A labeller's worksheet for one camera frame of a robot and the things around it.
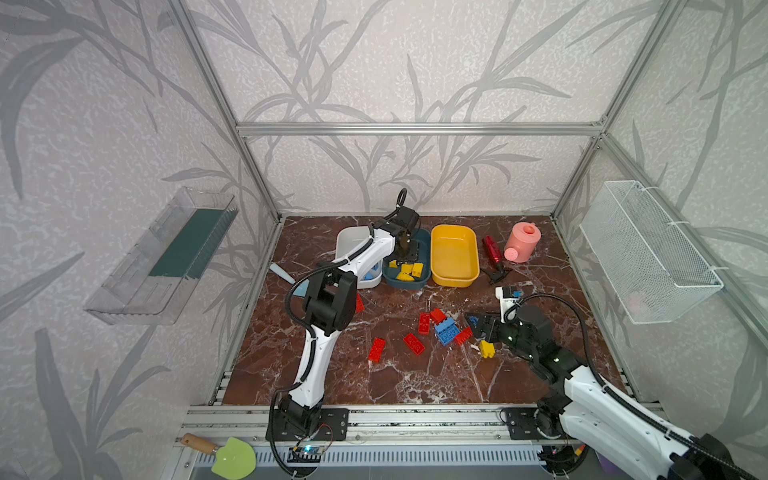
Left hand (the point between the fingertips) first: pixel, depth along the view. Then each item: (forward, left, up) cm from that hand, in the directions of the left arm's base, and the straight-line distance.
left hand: (412, 247), depth 99 cm
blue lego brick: (-8, +15, -6) cm, 18 cm away
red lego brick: (-18, +17, -8) cm, 25 cm away
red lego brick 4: (-30, 0, -7) cm, 31 cm away
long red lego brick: (-32, +10, -7) cm, 34 cm away
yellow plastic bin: (+2, -15, -8) cm, 18 cm away
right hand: (-23, -17, +3) cm, 29 cm away
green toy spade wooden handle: (-58, +43, -8) cm, 72 cm away
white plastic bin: (+6, +23, -3) cm, 24 cm away
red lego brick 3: (-23, -4, -8) cm, 25 cm away
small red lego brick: (-21, -8, -7) cm, 24 cm away
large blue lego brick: (-26, -11, -8) cm, 29 cm away
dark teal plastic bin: (-6, +7, -8) cm, 12 cm away
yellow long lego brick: (-7, +2, -8) cm, 11 cm away
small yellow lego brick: (-4, -2, -7) cm, 8 cm away
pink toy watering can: (+2, -37, +2) cm, 37 cm away
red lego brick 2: (-27, -15, -8) cm, 32 cm away
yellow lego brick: (-32, -21, -7) cm, 39 cm away
